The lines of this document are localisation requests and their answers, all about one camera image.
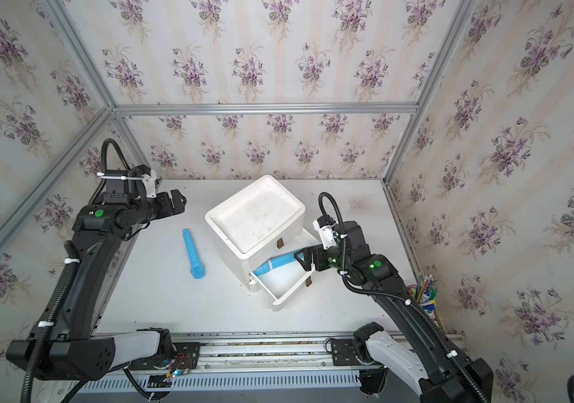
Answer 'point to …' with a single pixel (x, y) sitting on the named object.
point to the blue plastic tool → (198, 270)
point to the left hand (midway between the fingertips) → (171, 203)
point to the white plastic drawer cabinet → (255, 225)
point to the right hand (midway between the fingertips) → (312, 251)
